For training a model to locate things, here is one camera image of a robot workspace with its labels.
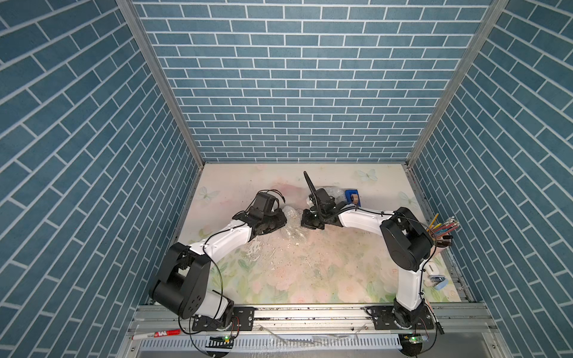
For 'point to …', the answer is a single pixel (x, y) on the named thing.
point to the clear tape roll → (354, 198)
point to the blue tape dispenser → (348, 195)
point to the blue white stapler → (439, 282)
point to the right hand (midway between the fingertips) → (299, 224)
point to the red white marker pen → (156, 335)
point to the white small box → (431, 268)
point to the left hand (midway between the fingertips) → (293, 220)
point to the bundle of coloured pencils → (439, 229)
